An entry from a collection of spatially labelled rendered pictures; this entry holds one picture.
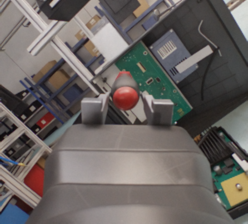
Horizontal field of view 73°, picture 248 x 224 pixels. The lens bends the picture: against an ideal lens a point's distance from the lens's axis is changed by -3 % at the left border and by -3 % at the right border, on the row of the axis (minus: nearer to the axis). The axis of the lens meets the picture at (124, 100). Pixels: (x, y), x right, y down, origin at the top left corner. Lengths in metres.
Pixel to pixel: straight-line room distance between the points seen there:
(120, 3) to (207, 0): 1.85
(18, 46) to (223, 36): 5.09
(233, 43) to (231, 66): 0.04
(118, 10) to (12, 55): 3.79
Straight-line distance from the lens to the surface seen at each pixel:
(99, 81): 0.30
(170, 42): 0.32
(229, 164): 0.27
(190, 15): 0.33
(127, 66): 0.30
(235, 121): 0.35
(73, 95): 4.37
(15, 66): 5.40
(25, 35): 5.12
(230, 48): 0.35
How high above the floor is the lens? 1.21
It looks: 13 degrees down
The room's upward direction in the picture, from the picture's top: 41 degrees counter-clockwise
